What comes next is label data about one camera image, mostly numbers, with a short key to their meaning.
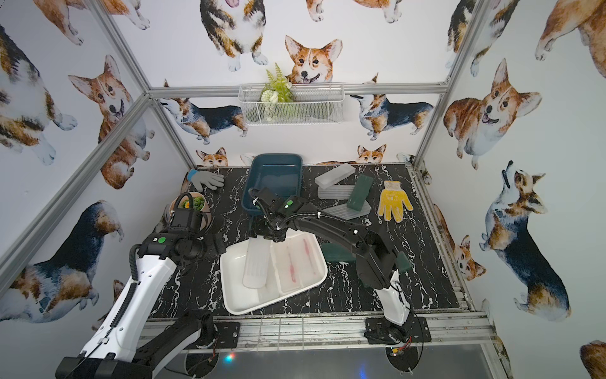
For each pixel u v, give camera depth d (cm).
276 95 82
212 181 114
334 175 114
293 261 87
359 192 108
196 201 92
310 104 93
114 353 38
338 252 92
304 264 88
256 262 84
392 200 107
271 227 61
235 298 81
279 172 119
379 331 73
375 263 47
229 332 74
